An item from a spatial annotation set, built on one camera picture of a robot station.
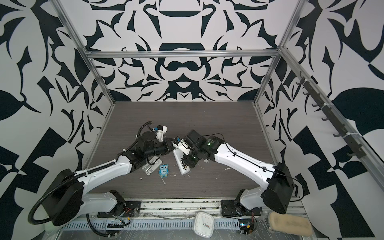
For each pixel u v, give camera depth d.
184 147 0.65
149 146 0.63
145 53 0.94
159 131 0.75
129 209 0.73
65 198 0.41
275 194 0.39
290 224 0.66
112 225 0.73
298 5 0.73
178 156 0.74
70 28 0.80
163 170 0.85
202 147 0.53
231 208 0.75
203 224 0.67
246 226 0.71
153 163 0.70
